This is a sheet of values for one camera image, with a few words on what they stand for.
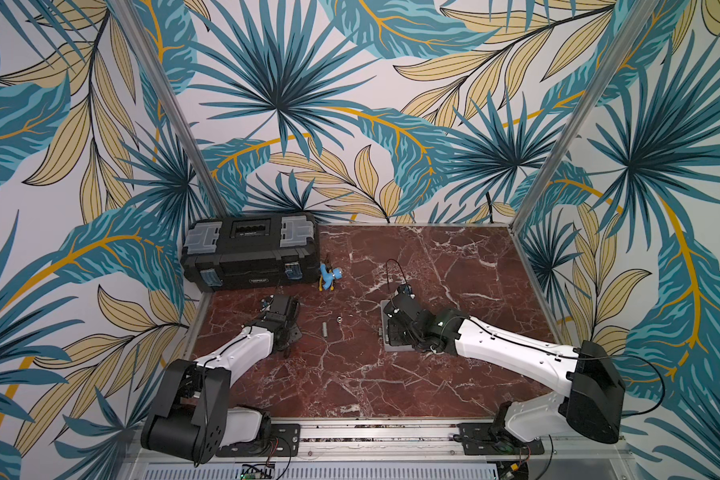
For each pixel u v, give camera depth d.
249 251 0.90
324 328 0.92
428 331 0.57
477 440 0.73
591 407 0.40
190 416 0.41
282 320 0.70
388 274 1.05
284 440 0.68
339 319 0.93
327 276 1.01
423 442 0.75
